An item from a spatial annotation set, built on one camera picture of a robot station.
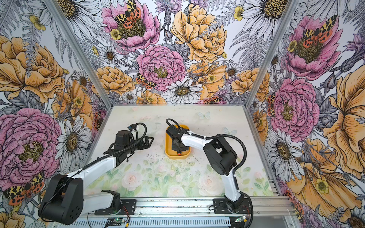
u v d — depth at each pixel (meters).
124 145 0.69
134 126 0.78
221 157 0.52
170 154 0.88
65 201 0.42
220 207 0.74
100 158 0.57
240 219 0.72
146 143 0.79
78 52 0.88
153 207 0.76
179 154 0.92
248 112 1.23
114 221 0.71
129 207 0.75
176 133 0.76
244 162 0.50
